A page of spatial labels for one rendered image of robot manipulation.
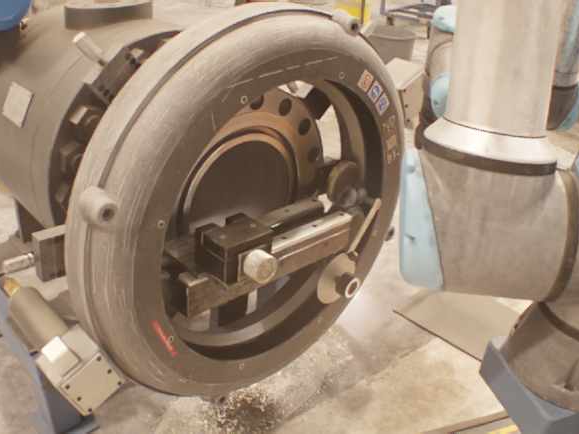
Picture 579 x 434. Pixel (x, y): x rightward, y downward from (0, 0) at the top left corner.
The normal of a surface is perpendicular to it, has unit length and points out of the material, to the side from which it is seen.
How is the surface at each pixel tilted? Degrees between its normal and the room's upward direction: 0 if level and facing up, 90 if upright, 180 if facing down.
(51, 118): 59
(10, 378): 0
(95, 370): 90
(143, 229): 90
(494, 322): 0
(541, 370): 70
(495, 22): 81
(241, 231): 2
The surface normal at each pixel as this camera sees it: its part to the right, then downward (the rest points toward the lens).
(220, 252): -0.72, 0.27
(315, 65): 0.70, 0.38
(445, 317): 0.05, -0.87
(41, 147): -0.66, 0.00
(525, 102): 0.18, 0.34
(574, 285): -0.16, 0.65
